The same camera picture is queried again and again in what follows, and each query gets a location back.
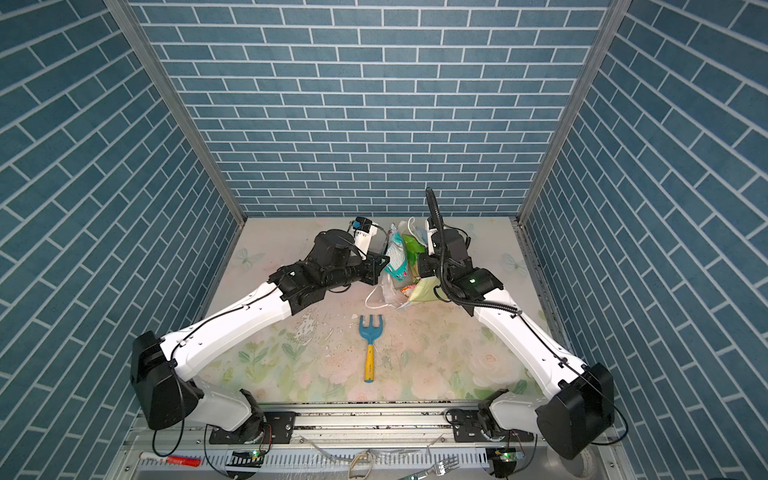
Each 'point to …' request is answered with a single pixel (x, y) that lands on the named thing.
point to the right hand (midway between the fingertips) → (424, 245)
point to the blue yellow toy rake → (371, 334)
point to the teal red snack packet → (398, 266)
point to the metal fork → (441, 468)
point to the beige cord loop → (354, 461)
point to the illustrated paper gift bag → (401, 283)
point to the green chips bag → (413, 249)
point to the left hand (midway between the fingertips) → (391, 259)
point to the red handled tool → (189, 462)
